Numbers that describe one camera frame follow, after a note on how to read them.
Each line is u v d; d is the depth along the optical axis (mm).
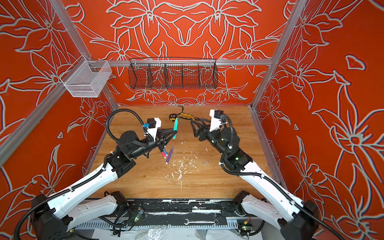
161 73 1001
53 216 382
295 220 374
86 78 922
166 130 622
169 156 916
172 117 1098
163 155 921
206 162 885
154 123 542
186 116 1114
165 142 612
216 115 579
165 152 925
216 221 697
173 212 727
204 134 573
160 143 563
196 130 619
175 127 619
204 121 678
